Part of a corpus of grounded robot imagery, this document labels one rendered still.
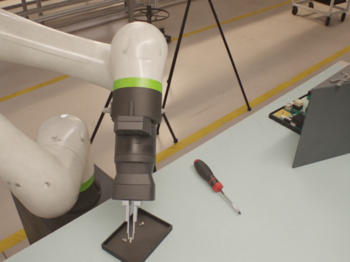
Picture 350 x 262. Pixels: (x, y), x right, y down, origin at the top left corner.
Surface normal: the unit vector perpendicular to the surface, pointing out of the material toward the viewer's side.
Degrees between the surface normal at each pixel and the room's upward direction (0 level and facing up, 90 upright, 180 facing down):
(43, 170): 55
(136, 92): 45
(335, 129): 90
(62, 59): 84
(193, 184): 0
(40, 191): 69
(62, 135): 11
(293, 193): 0
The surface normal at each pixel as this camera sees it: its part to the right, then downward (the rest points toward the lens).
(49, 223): 0.00, -0.82
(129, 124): -0.03, -0.17
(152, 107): 0.64, -0.11
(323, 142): 0.32, 0.55
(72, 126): 0.26, -0.77
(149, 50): 0.40, 0.10
